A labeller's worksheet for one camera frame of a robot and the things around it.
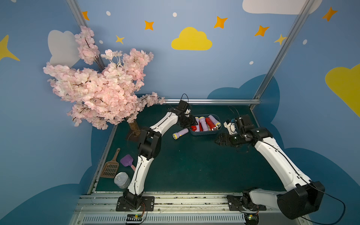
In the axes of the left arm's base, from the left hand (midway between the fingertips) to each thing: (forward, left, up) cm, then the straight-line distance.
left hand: (195, 122), depth 98 cm
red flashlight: (-4, +2, -1) cm, 4 cm away
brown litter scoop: (-31, +54, -9) cm, 63 cm away
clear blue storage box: (+10, -17, -4) cm, 20 cm away
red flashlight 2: (+2, -11, -3) cm, 12 cm away
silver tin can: (-39, +42, -4) cm, 58 cm away
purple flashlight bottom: (+2, -15, -2) cm, 16 cm away
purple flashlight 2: (-1, -2, -3) cm, 4 cm away
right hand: (-19, -14, +9) cm, 25 cm away
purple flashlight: (-7, +14, -6) cm, 17 cm away
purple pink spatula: (-25, +45, -10) cm, 53 cm away
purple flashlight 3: (+4, -6, -4) cm, 8 cm away
